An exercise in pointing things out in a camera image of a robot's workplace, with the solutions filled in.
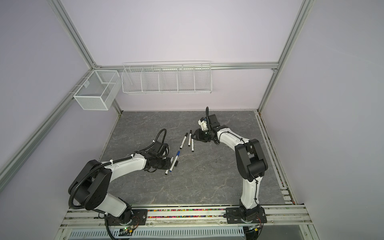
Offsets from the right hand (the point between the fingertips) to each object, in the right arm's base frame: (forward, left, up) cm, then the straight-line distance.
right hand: (194, 138), depth 94 cm
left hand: (-15, +15, -7) cm, 23 cm away
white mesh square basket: (+26, +63, +19) cm, 70 cm away
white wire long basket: (+32, +17, +23) cm, 43 cm away
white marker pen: (0, +9, -8) cm, 12 cm away
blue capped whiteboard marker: (-11, +12, -9) cm, 19 cm away
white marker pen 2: (+1, +4, -9) cm, 10 cm away
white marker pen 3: (0, +1, -8) cm, 8 cm away
